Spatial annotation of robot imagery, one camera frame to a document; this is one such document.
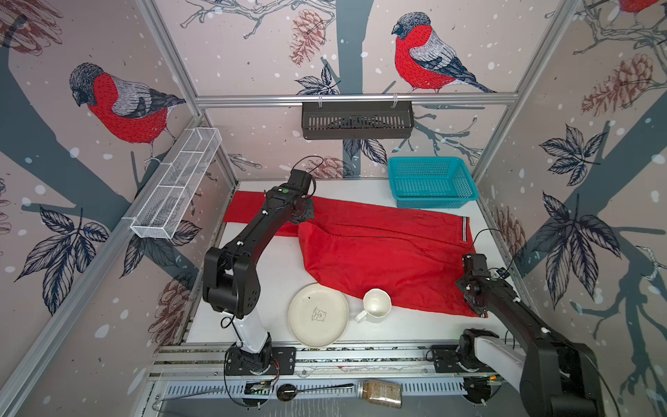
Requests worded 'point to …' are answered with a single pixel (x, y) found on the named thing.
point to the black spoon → (287, 392)
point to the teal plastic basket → (432, 182)
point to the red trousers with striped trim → (353, 247)
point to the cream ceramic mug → (377, 304)
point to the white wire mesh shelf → (175, 182)
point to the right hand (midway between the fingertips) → (470, 292)
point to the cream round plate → (318, 315)
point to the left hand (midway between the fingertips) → (304, 211)
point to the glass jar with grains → (380, 393)
